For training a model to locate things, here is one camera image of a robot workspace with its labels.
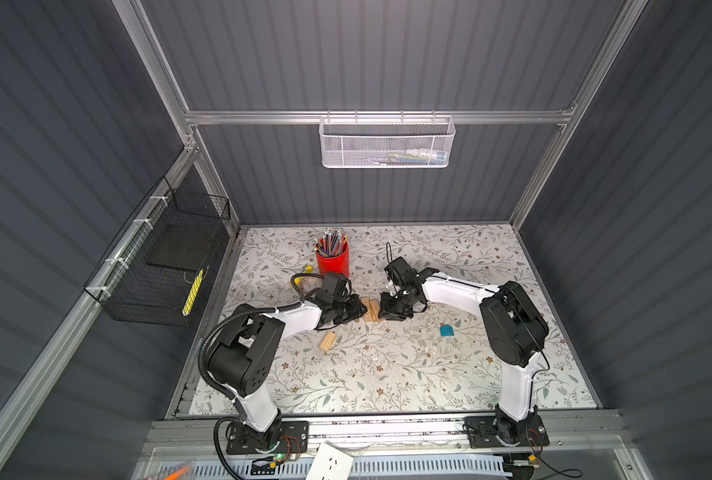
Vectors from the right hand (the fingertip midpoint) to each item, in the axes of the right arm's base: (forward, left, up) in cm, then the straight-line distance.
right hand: (382, 317), depth 93 cm
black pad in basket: (+9, +54, +26) cm, 61 cm away
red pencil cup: (+18, +14, +5) cm, 23 cm away
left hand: (+2, +5, +2) cm, 6 cm away
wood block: (+1, +3, 0) cm, 3 cm away
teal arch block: (-3, -20, -2) cm, 20 cm away
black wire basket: (0, +58, +27) cm, 64 cm away
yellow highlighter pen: (+19, +26, 0) cm, 32 cm away
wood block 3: (-8, +17, 0) cm, 18 cm away
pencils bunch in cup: (+21, +17, +11) cm, 29 cm away
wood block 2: (+1, +5, 0) cm, 5 cm away
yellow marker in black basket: (-8, +45, +27) cm, 53 cm away
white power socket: (-38, +13, +3) cm, 40 cm away
